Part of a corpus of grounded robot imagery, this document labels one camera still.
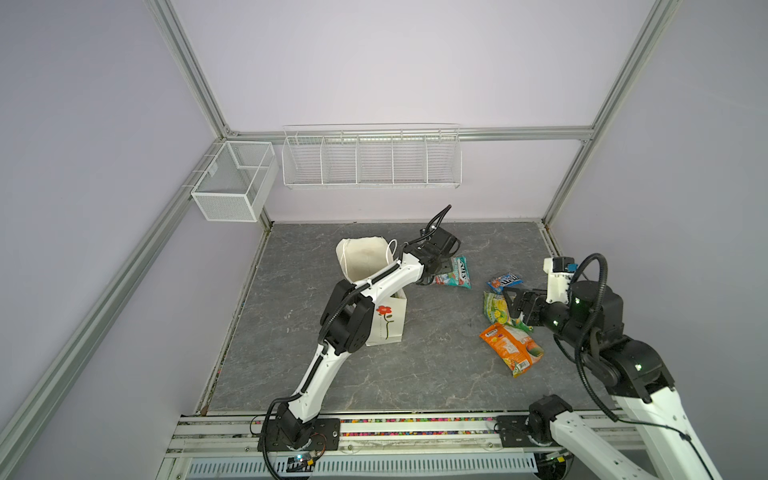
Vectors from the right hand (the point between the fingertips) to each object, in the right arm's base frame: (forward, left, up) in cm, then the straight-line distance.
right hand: (520, 292), depth 66 cm
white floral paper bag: (+19, +39, -11) cm, 45 cm away
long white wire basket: (+52, +36, +2) cm, 63 cm away
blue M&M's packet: (+21, -7, -28) cm, 35 cm away
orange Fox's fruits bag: (-3, -6, -26) cm, 27 cm away
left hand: (+21, +13, -19) cm, 31 cm away
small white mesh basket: (+42, +81, -2) cm, 91 cm away
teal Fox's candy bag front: (+22, +8, -25) cm, 34 cm away
